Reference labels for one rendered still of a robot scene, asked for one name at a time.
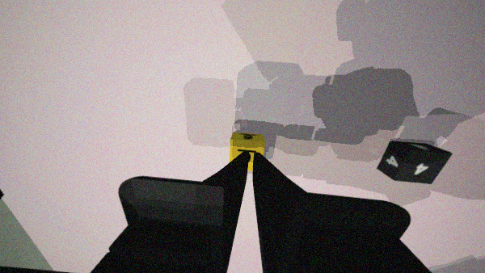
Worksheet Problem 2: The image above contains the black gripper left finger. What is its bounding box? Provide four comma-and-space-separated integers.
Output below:
119, 151, 249, 273

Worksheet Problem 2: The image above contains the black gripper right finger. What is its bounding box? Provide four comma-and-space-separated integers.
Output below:
252, 152, 411, 273

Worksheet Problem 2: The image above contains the black block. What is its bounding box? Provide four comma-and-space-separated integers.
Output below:
377, 141, 452, 184

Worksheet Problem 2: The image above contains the yellow block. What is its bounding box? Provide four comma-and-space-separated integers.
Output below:
230, 132, 265, 171

